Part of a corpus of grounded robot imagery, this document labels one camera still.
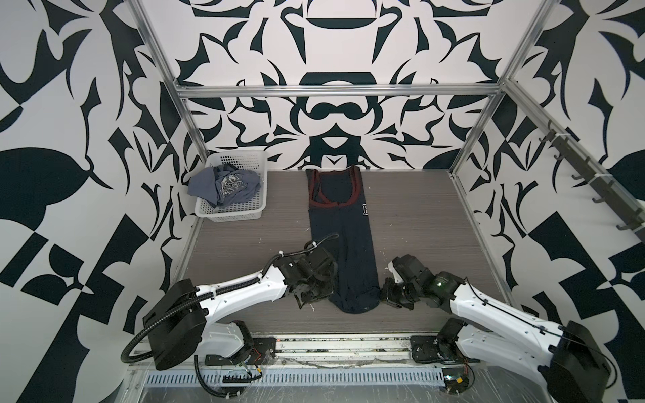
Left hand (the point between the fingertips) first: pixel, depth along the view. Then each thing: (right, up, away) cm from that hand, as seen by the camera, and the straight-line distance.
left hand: (334, 288), depth 79 cm
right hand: (+12, -2, +1) cm, 13 cm away
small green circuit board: (+34, -23, -8) cm, 42 cm away
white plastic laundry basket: (-30, +24, +15) cm, 41 cm away
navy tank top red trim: (+3, +19, +23) cm, 30 cm away
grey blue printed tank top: (-44, +33, +23) cm, 60 cm away
